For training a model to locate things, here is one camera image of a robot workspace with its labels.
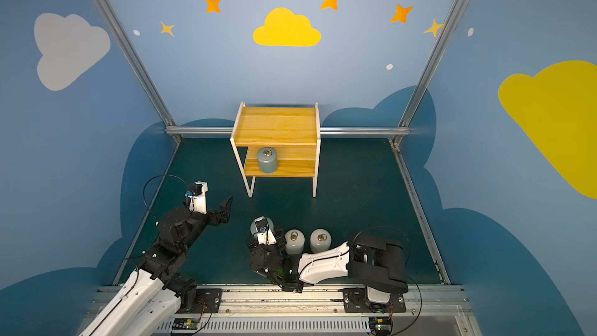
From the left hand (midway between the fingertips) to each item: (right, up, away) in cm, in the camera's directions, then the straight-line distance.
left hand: (218, 193), depth 76 cm
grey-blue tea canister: (+16, +11, +8) cm, 20 cm away
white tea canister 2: (+34, -17, +4) cm, 39 cm away
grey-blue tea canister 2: (+12, -11, -1) cm, 16 cm away
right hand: (+15, -13, +4) cm, 20 cm away
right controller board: (+53, -42, -3) cm, 68 cm away
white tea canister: (+25, -18, +4) cm, 31 cm away
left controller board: (-9, -40, -4) cm, 42 cm away
